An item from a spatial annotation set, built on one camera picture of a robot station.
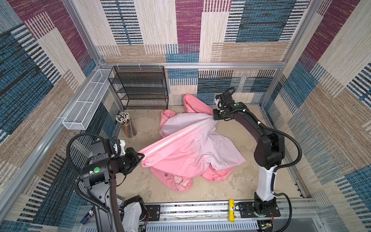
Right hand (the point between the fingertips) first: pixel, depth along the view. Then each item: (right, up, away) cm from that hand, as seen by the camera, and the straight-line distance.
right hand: (217, 116), depth 94 cm
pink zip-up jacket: (-17, -16, -10) cm, 25 cm away
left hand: (-39, -18, -29) cm, 51 cm away
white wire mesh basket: (-71, -1, -24) cm, 75 cm away
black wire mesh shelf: (-54, +22, +14) cm, 60 cm away
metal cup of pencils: (-58, -2, -5) cm, 58 cm away
